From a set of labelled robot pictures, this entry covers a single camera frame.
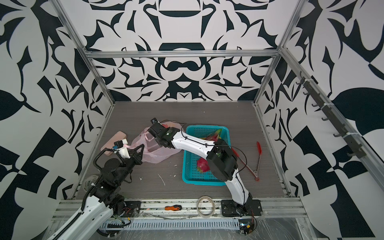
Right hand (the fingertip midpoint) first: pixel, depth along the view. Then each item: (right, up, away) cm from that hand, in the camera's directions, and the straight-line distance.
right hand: (164, 133), depth 87 cm
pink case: (-32, -3, +11) cm, 34 cm away
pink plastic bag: (-4, -9, -8) cm, 13 cm away
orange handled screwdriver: (+8, -34, -14) cm, 38 cm away
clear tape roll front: (+24, -37, -16) cm, 47 cm away
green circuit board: (+42, -42, -16) cm, 61 cm away
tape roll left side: (-39, -25, -6) cm, 47 cm away
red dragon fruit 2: (+29, -2, +2) cm, 30 cm away
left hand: (-8, -4, -11) cm, 14 cm away
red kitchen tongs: (+52, -24, -4) cm, 57 cm away
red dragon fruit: (+22, -16, -7) cm, 28 cm away
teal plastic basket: (+15, -22, -3) cm, 27 cm away
